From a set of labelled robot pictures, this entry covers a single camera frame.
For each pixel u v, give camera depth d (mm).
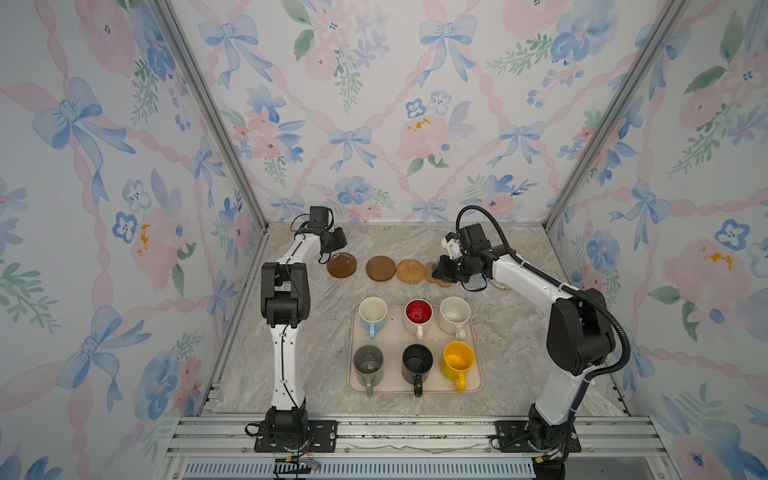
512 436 733
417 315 928
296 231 813
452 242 860
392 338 912
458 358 850
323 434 748
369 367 819
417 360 840
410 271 1063
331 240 950
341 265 1101
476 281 816
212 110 859
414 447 732
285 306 629
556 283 539
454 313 939
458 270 793
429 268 1053
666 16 694
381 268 1074
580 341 493
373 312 902
